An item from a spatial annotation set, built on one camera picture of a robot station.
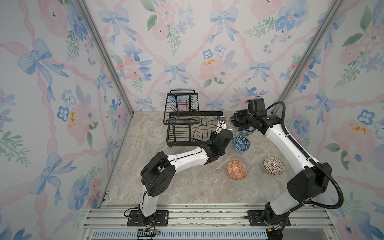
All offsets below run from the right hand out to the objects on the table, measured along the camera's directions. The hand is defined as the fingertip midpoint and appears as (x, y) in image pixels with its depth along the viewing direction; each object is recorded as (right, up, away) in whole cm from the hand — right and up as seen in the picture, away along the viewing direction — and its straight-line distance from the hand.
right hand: (229, 114), depth 81 cm
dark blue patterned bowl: (+13, -18, +19) cm, 29 cm away
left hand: (-2, -6, 0) cm, 6 cm away
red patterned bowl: (+6, -32, +7) cm, 34 cm away
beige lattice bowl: (+29, -30, +9) cm, 43 cm away
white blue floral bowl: (+6, -9, -13) cm, 17 cm away
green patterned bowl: (-13, -11, +25) cm, 30 cm away
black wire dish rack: (-24, -6, +6) cm, 25 cm away
